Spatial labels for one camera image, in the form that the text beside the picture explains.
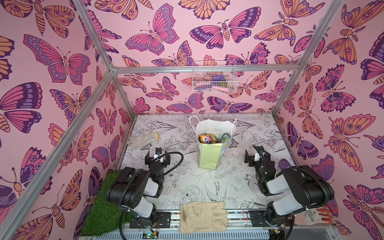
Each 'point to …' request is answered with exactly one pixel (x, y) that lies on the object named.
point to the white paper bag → (210, 155)
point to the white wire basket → (214, 77)
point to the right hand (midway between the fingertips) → (255, 148)
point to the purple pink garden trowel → (284, 163)
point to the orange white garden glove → (315, 215)
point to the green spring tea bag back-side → (225, 136)
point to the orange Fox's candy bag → (208, 138)
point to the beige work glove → (202, 216)
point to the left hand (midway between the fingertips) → (157, 149)
